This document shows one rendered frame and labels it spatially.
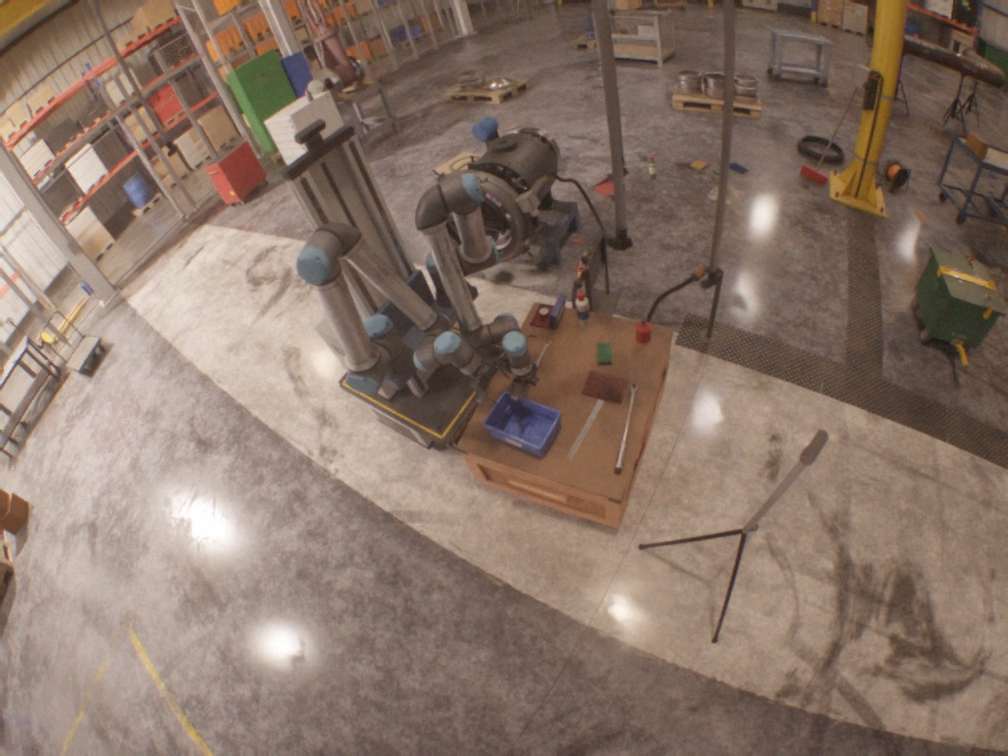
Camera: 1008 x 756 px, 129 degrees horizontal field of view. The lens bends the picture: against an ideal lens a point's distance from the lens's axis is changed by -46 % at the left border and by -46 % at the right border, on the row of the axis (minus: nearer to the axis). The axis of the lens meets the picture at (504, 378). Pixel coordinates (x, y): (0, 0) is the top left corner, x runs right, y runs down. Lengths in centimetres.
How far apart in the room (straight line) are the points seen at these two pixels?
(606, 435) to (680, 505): 63
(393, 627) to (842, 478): 258
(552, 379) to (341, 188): 132
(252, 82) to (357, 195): 792
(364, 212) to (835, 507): 277
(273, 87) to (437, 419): 848
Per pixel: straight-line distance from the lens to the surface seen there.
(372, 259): 158
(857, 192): 501
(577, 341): 235
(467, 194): 159
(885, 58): 461
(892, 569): 278
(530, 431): 207
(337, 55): 710
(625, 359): 226
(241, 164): 782
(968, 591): 313
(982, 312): 366
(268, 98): 987
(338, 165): 190
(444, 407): 246
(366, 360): 177
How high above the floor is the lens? 226
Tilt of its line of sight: 52 degrees down
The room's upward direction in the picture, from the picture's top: 20 degrees counter-clockwise
